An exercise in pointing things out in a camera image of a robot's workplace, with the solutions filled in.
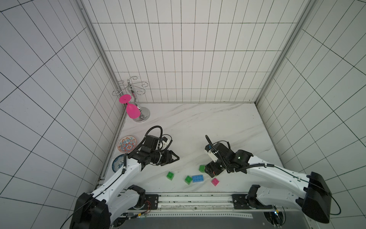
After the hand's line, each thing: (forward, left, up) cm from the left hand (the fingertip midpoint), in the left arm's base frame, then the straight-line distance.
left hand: (173, 161), depth 77 cm
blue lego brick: (-6, -14, -9) cm, 18 cm away
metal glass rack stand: (+42, +29, +16) cm, 54 cm away
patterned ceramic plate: (+16, +34, -10) cm, 39 cm away
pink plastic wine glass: (+32, +29, +7) cm, 44 cm away
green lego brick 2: (-7, -8, -7) cm, 13 cm away
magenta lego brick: (-8, -23, -9) cm, 26 cm away
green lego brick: (-5, +2, -7) cm, 9 cm away
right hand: (+1, -20, -3) cm, 20 cm away
